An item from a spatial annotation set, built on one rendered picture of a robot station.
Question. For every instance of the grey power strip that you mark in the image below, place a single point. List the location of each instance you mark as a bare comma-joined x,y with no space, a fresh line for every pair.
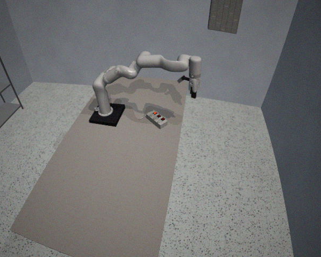
156,119

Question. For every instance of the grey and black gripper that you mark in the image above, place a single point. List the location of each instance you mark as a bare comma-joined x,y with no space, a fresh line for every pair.
194,85

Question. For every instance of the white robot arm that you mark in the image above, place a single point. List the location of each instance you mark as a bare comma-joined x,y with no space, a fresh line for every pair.
143,60

